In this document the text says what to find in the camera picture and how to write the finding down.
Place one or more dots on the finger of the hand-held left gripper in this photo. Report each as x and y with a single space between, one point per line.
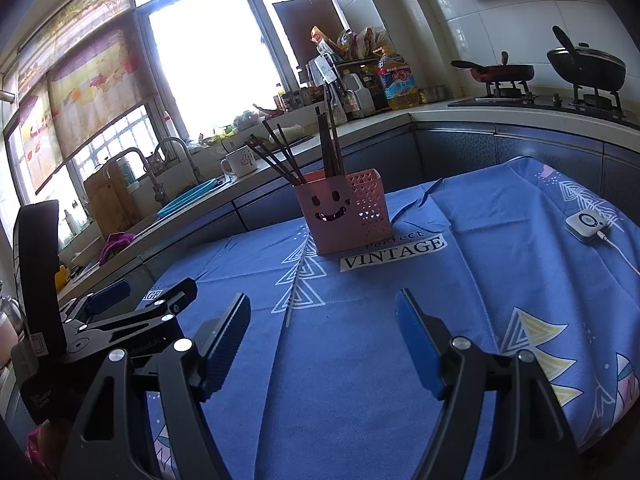
160 305
110 295

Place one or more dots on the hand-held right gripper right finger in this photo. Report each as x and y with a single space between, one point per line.
420 345

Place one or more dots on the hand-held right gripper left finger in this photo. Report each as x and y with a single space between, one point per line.
225 350

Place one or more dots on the pink plastic utensil holder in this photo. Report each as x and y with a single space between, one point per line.
345 220

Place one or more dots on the bunch of wooden chopsticks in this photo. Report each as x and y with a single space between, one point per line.
328 150

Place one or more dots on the person's left forearm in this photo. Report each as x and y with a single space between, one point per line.
40 460

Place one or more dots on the person's left hand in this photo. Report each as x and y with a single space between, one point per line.
57 437

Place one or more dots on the yellow plastic item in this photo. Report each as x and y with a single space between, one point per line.
63 277

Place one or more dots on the magenta cloth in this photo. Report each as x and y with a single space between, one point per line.
117 249

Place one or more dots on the blue printed tablecloth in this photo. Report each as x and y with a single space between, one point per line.
375 320

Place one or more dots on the wooden cutting board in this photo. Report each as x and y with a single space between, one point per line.
107 200

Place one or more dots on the blue plastic tray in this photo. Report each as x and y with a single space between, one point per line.
187 197

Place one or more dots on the angular steel faucet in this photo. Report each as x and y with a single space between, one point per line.
159 185

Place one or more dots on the white tub blue label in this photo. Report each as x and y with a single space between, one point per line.
128 171

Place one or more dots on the curved steel faucet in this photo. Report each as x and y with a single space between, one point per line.
192 165

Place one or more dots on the narrow fruit print blind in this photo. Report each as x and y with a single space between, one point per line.
35 140

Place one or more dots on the white enamel mug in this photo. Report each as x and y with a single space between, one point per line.
240 162

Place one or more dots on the crumpled clear plastic bag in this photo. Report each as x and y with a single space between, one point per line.
198 142

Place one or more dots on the tall white bottle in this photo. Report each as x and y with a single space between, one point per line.
170 127

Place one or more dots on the wide fruit print blind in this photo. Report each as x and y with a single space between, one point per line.
100 95

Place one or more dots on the bag of garlic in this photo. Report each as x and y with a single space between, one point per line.
247 121

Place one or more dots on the white lumpy bundle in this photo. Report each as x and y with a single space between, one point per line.
292 132

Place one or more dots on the purple vegetable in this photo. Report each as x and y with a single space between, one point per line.
265 109

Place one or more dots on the row of seasoning jars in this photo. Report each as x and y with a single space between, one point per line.
295 100

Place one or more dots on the kitchen window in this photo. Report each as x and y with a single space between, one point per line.
210 60

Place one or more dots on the yellow cooking oil bottle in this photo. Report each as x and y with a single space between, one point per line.
400 85

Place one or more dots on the black metal spice rack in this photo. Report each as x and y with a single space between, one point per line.
367 85

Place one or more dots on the palm print window blind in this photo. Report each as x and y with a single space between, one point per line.
75 20

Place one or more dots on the black gas stove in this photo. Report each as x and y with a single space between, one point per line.
545 105

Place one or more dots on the knife rack with cleavers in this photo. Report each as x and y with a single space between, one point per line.
320 70

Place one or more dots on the red frying pan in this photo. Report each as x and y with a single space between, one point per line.
505 71

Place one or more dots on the pile of snack packets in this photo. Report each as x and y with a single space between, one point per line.
350 40

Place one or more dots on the brown cardboard sheet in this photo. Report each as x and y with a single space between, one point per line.
310 30

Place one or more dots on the black wok with lid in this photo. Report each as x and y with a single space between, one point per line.
590 67

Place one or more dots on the steel wall pipe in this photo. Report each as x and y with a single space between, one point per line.
6 95

